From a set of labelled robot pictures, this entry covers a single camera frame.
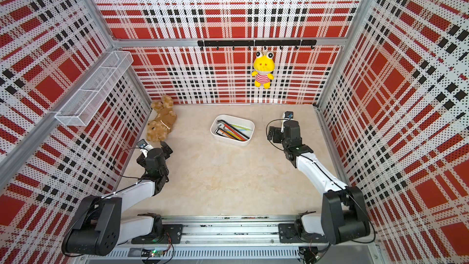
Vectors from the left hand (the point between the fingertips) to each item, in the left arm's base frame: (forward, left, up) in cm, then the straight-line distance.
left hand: (157, 145), depth 88 cm
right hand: (+6, -60, +6) cm, 61 cm away
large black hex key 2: (+19, -28, -11) cm, 35 cm away
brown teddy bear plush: (+14, +5, -4) cm, 16 cm away
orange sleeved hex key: (+14, -32, -11) cm, 37 cm away
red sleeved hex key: (+17, -35, -12) cm, 41 cm away
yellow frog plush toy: (+34, -53, +23) cm, 66 cm away
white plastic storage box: (+20, -42, -7) cm, 47 cm away
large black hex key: (+18, -38, -11) cm, 43 cm away
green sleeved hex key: (+19, -41, -12) cm, 47 cm away
